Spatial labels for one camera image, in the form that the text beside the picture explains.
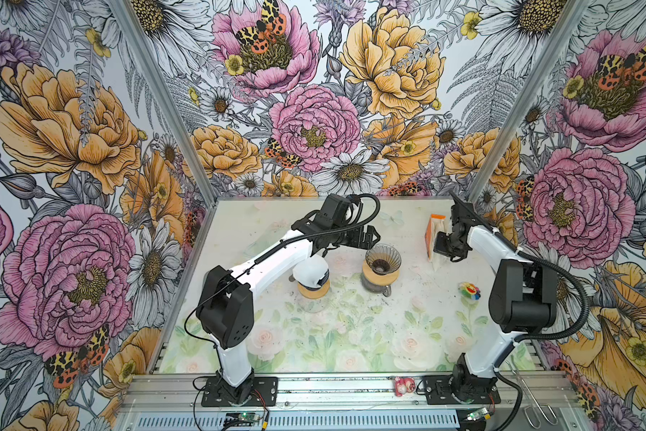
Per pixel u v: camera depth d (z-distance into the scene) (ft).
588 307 1.40
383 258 2.91
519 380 2.50
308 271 2.65
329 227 2.13
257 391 2.41
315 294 2.62
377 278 2.80
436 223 3.26
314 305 2.95
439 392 2.40
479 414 2.35
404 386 2.39
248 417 2.33
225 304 1.52
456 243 2.60
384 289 2.85
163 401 2.39
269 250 1.75
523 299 1.61
